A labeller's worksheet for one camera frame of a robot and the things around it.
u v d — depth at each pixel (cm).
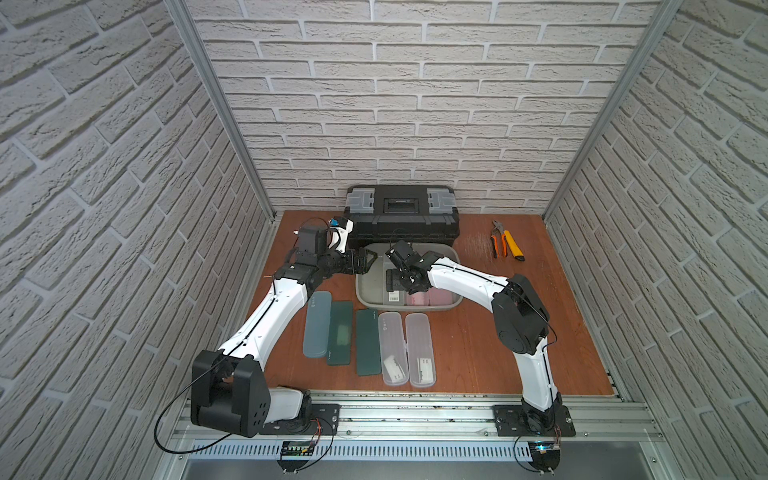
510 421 74
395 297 93
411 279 68
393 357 83
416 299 95
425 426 74
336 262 70
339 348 85
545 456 70
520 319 52
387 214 97
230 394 41
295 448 73
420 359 83
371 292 95
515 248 109
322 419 73
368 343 86
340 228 71
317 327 90
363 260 71
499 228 114
